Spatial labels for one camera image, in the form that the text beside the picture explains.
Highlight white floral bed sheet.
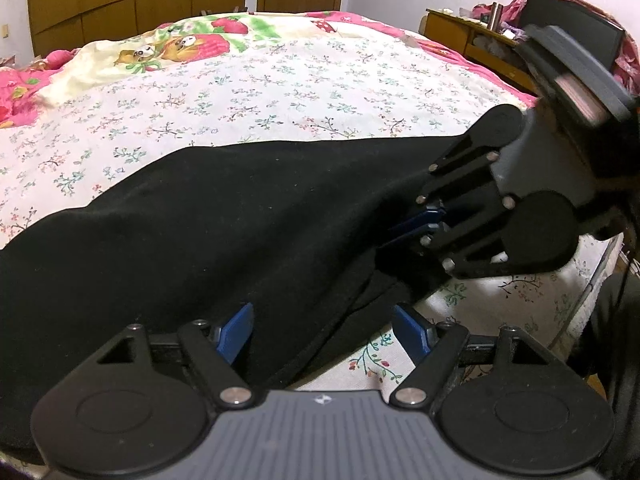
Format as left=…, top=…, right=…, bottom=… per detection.
left=0, top=30, right=626, bottom=391

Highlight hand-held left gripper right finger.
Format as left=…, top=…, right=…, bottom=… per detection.
left=389, top=304, right=571, bottom=408

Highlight wooden desk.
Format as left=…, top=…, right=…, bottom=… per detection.
left=424, top=8, right=541, bottom=96

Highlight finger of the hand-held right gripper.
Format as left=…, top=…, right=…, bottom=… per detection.
left=390, top=132, right=516, bottom=233
left=379, top=224, right=511, bottom=281

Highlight pink strawberry printed quilt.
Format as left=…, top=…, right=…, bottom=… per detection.
left=0, top=10, right=538, bottom=131

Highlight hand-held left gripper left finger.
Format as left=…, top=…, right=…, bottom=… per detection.
left=75, top=302, right=256, bottom=408

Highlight black pants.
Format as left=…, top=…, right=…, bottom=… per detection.
left=0, top=130, right=476, bottom=456

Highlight dark monitor screen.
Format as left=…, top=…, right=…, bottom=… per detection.
left=522, top=0, right=627, bottom=68

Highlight pink cloth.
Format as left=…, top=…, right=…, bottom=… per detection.
left=472, top=0, right=640, bottom=92

